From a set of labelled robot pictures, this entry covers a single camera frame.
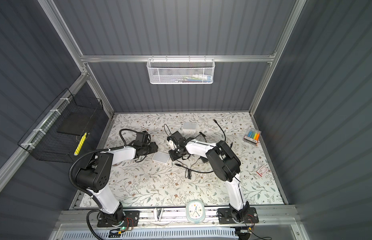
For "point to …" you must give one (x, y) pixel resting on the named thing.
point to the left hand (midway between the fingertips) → (154, 147)
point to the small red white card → (262, 171)
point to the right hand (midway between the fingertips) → (173, 156)
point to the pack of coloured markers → (252, 135)
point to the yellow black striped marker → (80, 144)
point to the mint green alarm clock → (195, 211)
